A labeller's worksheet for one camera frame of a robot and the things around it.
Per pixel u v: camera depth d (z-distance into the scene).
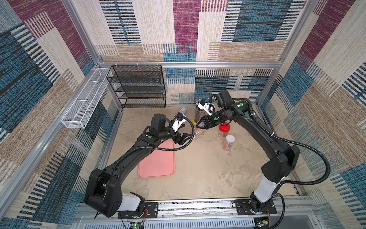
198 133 0.78
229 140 0.87
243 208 0.73
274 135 0.48
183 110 1.15
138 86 1.10
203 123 0.69
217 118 0.66
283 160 0.44
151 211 0.73
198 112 1.01
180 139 0.70
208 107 0.69
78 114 0.92
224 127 0.95
